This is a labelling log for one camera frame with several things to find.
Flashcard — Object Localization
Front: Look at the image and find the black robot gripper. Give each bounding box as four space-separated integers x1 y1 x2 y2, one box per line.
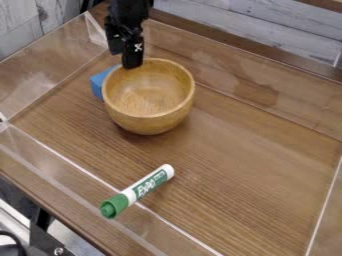
104 0 153 69

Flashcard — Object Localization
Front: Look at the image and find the blue block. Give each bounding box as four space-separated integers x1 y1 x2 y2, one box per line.
89 65 119 100

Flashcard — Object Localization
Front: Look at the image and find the brown wooden bowl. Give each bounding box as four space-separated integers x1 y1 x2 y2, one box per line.
101 58 195 135

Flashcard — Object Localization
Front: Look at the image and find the green Expo marker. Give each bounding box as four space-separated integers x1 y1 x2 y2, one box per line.
99 164 175 219

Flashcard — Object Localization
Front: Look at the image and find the clear acrylic tray wall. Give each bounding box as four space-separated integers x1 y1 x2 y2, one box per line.
0 11 342 256

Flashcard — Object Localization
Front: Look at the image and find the black metal table frame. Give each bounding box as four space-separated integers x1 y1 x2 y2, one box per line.
0 176 76 256

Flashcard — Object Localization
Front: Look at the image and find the black cable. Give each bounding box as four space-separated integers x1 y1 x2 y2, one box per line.
0 231 24 256

